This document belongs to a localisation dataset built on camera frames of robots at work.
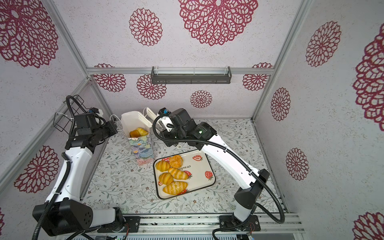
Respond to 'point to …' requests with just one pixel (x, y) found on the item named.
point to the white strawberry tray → (196, 165)
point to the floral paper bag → (142, 147)
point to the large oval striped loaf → (175, 188)
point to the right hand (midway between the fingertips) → (162, 131)
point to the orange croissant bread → (176, 161)
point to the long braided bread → (134, 133)
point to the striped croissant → (142, 132)
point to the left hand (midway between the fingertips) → (117, 128)
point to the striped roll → (178, 174)
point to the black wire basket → (62, 122)
